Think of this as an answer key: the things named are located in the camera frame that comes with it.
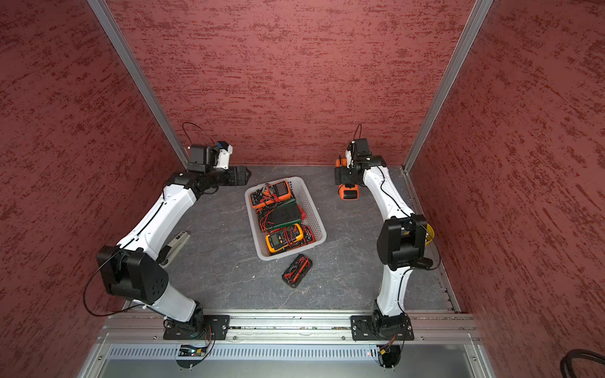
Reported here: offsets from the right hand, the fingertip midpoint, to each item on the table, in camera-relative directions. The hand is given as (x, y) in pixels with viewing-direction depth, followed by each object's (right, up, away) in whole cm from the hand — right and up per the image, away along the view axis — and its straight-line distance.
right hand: (346, 180), depth 91 cm
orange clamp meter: (-31, -6, +3) cm, 31 cm away
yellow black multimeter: (-24, -22, -6) cm, 33 cm away
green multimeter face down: (-26, -14, +1) cm, 29 cm away
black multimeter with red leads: (-19, -33, -9) cm, 40 cm away
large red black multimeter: (-15, -23, 0) cm, 27 cm away
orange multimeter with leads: (0, -5, -4) cm, 7 cm away
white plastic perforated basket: (-13, -16, +2) cm, 20 cm away
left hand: (-41, +1, -8) cm, 42 cm away
